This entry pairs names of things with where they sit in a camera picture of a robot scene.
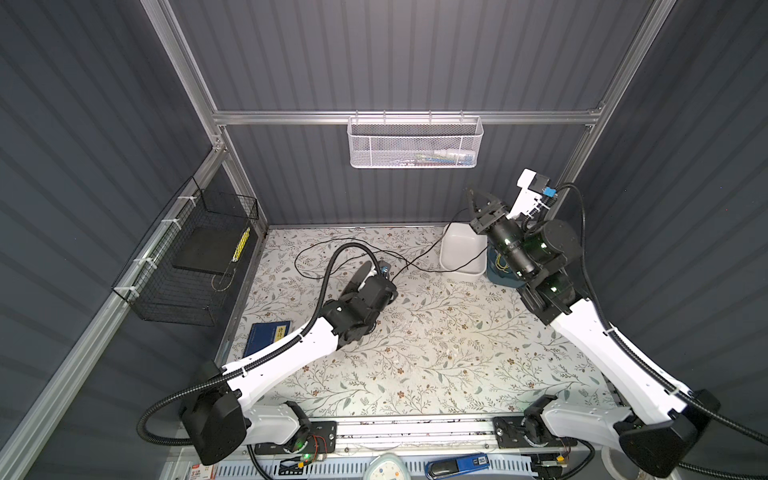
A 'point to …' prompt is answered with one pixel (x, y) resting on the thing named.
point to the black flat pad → (210, 249)
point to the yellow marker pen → (241, 245)
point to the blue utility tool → (446, 466)
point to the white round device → (387, 466)
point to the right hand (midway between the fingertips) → (470, 190)
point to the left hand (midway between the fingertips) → (360, 287)
